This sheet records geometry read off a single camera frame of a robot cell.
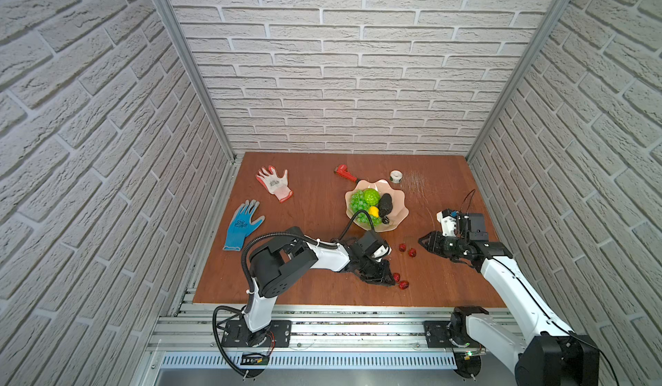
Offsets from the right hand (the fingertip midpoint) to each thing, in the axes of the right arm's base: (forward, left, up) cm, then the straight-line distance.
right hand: (424, 239), depth 83 cm
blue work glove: (+16, +64, -8) cm, 67 cm away
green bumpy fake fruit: (+21, +14, -3) cm, 25 cm away
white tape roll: (+34, 0, -8) cm, 35 cm away
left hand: (-10, +10, -8) cm, 16 cm away
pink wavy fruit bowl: (+16, +3, -6) cm, 17 cm away
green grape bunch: (+18, +19, -2) cm, 26 cm away
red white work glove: (+35, +53, -9) cm, 65 cm away
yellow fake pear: (+15, +13, -4) cm, 21 cm away
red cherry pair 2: (-11, +8, -10) cm, 16 cm away
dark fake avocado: (+17, +9, -5) cm, 20 cm away
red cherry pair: (-1, +2, -9) cm, 9 cm away
